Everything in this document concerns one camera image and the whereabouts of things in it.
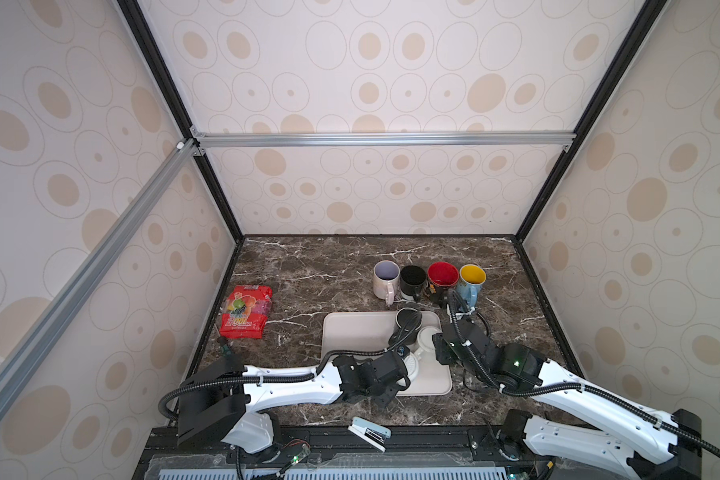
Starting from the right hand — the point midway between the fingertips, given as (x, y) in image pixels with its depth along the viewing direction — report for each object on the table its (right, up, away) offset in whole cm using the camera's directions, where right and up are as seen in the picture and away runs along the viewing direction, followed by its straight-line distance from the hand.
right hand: (440, 338), depth 77 cm
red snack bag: (-57, +4, +17) cm, 60 cm away
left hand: (-11, -13, +1) cm, 17 cm away
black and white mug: (-5, +14, +18) cm, 23 cm away
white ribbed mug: (-7, -8, +1) cm, 11 cm away
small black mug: (-7, +2, +12) cm, 14 cm away
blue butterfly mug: (+13, +12, +17) cm, 25 cm away
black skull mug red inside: (+5, +15, +19) cm, 24 cm away
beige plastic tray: (-18, -2, +16) cm, 24 cm away
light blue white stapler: (-17, -23, -3) cm, 29 cm away
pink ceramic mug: (-13, +14, +18) cm, 26 cm away
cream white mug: (-3, -2, +5) cm, 6 cm away
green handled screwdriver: (-63, -5, +14) cm, 65 cm away
